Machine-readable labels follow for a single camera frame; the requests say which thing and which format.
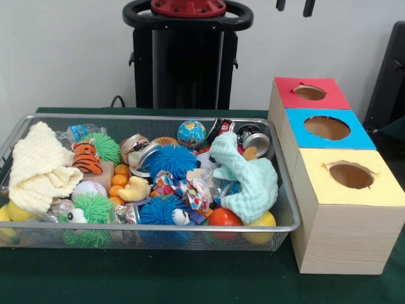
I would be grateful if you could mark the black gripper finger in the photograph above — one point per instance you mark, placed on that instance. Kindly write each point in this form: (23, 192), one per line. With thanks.
(309, 8)
(280, 5)

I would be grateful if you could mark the wooden box with three holes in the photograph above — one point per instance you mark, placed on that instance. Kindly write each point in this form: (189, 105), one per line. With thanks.
(341, 240)

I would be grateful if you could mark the silver mesh bin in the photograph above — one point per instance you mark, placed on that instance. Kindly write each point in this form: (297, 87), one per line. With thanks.
(177, 242)

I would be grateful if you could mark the black flat panel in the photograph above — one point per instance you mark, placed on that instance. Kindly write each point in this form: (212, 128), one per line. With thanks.
(389, 79)

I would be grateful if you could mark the dark green tablecloth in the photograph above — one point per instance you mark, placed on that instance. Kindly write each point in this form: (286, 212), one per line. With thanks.
(158, 278)
(394, 133)

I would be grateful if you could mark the globe print ball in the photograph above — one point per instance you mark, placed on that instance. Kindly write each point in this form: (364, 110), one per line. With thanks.
(190, 134)

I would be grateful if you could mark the mint green cloth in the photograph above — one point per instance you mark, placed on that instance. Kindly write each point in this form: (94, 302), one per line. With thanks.
(253, 187)

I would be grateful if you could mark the yellow duck plush toy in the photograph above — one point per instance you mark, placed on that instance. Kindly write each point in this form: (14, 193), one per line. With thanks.
(136, 190)

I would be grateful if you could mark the blue spiky ball with eyes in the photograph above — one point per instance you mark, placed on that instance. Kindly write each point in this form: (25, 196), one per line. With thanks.
(158, 210)

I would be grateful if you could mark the orange tiger plush toy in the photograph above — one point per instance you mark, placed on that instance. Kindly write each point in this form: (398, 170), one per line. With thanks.
(85, 158)

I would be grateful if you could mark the white baseball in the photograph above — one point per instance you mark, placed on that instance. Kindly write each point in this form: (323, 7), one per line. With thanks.
(90, 190)

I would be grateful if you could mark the green spiky ball with eyes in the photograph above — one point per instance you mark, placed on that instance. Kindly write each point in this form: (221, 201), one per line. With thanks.
(95, 207)

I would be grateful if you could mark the cream knitted cloth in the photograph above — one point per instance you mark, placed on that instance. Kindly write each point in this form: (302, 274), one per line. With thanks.
(38, 164)

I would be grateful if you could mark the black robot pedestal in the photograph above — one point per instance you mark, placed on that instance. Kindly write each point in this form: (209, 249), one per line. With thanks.
(186, 69)

